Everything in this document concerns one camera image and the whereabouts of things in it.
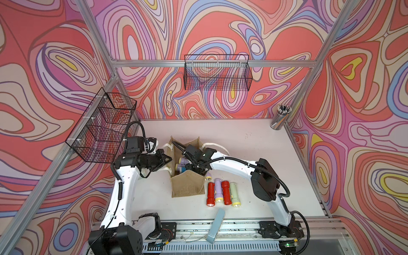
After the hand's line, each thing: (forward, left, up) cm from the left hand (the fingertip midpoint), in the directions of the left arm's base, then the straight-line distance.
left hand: (172, 158), depth 75 cm
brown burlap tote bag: (-7, -7, -13) cm, 16 cm away
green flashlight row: (-15, -31, -18) cm, 39 cm away
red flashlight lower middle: (-10, -27, -19) cm, 34 cm away
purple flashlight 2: (-12, -23, -18) cm, 31 cm away
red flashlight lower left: (-13, -19, -18) cm, 29 cm away
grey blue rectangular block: (-26, -20, -19) cm, 38 cm away
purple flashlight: (-1, -17, -18) cm, 25 cm away
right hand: (-1, -9, -15) cm, 18 cm away
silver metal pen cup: (+37, -66, -12) cm, 77 cm away
